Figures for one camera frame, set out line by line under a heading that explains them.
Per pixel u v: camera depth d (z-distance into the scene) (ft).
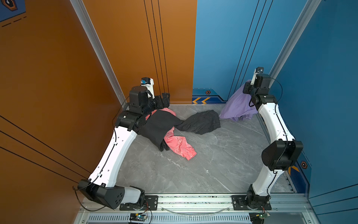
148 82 1.87
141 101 1.63
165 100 2.00
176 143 3.07
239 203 2.38
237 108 3.00
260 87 2.03
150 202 2.42
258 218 2.28
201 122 3.17
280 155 1.48
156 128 3.05
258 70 2.30
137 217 2.32
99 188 1.23
